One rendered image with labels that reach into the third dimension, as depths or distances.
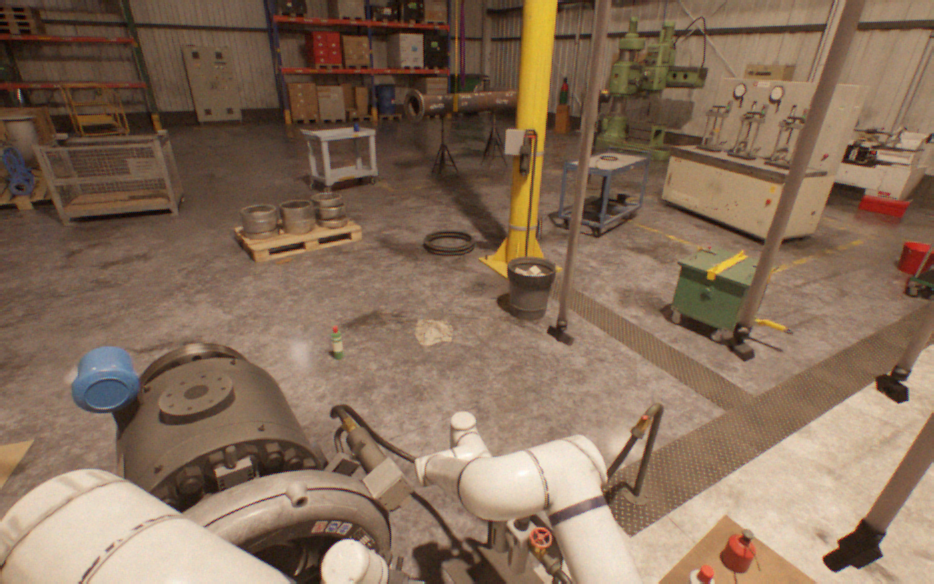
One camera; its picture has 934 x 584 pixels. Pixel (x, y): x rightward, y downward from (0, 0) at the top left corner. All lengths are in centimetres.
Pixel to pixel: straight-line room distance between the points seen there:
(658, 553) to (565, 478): 149
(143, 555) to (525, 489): 62
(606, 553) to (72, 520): 77
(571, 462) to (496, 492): 16
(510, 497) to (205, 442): 97
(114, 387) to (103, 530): 127
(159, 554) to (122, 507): 8
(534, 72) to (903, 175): 677
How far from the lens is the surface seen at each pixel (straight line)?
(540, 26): 423
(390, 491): 143
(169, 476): 158
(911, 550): 304
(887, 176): 971
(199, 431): 162
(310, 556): 162
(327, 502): 131
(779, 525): 277
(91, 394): 180
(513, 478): 93
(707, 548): 190
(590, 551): 96
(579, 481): 96
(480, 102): 862
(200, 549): 51
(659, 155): 1123
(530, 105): 423
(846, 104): 668
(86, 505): 58
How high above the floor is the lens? 189
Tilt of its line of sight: 27 degrees down
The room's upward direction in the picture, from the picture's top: 1 degrees clockwise
